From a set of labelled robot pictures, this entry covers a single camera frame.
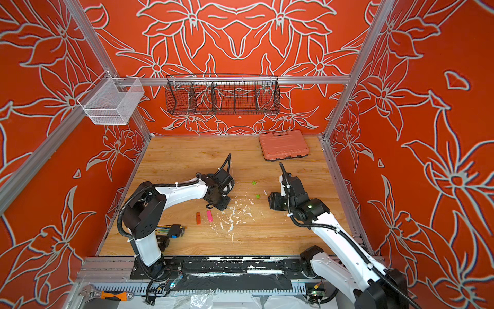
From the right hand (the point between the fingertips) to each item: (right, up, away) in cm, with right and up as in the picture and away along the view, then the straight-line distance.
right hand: (273, 196), depth 79 cm
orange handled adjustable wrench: (-68, -32, -11) cm, 77 cm away
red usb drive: (-34, -12, +8) cm, 37 cm away
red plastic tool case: (+11, +23, +31) cm, 40 cm away
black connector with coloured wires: (-42, -15, 0) cm, 45 cm away
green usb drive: (-5, -3, +14) cm, 15 cm away
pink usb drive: (-28, -11, +9) cm, 32 cm away
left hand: (-21, -6, +12) cm, 25 cm away
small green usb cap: (-7, +3, +19) cm, 20 cm away
